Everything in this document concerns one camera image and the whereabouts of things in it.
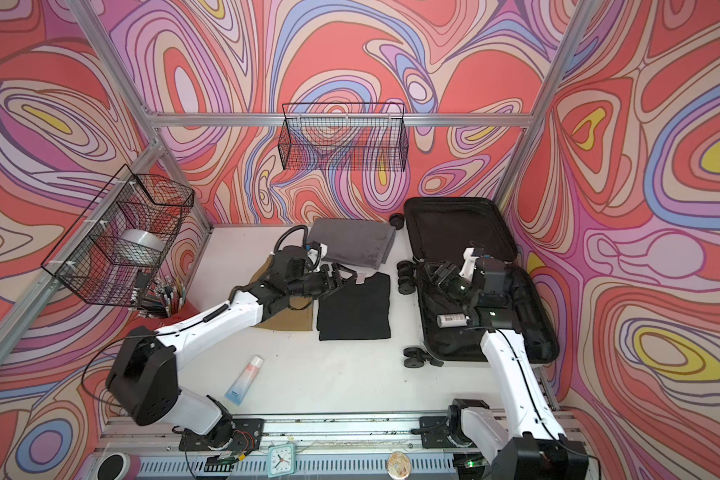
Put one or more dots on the black shirt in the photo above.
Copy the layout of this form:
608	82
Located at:
358	311

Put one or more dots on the khaki shorts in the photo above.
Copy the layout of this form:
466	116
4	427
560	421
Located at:
297	316

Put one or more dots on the wire basket on wall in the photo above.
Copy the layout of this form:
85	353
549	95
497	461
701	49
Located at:
88	267
344	136

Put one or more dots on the red pen holder cup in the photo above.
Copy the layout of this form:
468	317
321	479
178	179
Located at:
163	299

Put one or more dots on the white cosmetic tube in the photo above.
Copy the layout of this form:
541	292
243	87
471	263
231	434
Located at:
453	320

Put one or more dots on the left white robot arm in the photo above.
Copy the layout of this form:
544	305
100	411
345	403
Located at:
144	378

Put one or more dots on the wire basket on left wall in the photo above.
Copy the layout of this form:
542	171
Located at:
88	267

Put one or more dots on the wire basket on back wall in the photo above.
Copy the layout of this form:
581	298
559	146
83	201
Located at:
344	136

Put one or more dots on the round wooden coaster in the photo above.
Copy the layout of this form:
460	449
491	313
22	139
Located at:
399	466

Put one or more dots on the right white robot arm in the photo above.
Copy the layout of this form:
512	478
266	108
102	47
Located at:
533	445

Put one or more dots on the pink blue cosmetic tube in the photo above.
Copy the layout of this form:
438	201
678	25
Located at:
238	390

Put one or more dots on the small teal alarm clock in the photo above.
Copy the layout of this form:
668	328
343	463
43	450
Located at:
281	460

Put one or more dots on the white roll in basket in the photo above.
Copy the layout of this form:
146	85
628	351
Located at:
138	247

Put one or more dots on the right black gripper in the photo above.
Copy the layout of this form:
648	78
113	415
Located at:
450	271

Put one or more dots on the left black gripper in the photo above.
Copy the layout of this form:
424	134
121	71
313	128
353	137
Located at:
334	283

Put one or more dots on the grey folded towel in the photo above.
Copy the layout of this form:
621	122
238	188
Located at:
358	243

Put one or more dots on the pink tape roll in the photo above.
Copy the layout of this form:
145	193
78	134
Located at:
118	466

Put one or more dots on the black open suitcase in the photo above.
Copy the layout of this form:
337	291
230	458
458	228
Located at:
439	230

